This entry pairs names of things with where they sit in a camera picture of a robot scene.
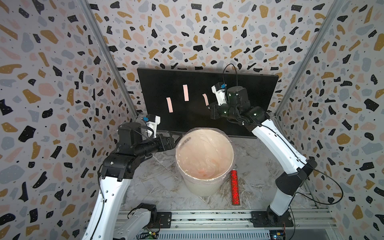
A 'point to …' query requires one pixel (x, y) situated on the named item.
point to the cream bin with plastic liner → (204, 157)
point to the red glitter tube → (235, 186)
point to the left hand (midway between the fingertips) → (176, 137)
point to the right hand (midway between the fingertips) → (206, 107)
